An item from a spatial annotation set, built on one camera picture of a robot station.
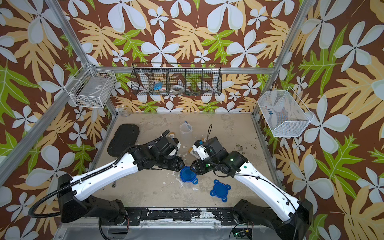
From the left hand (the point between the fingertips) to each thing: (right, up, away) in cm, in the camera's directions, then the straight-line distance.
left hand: (182, 164), depth 73 cm
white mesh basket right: (+56, +26, +10) cm, 62 cm away
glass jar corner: (-52, +33, +50) cm, 79 cm away
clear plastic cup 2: (+3, -13, +6) cm, 14 cm away
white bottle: (+6, +2, +23) cm, 24 cm away
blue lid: (+2, -6, +5) cm, 8 cm away
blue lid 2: (+21, -17, +10) cm, 28 cm away
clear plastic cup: (+1, +16, +20) cm, 26 cm away
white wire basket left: (-54, +43, +13) cm, 70 cm away
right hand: (+5, 0, -1) cm, 5 cm away
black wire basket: (-6, +51, +25) cm, 57 cm away
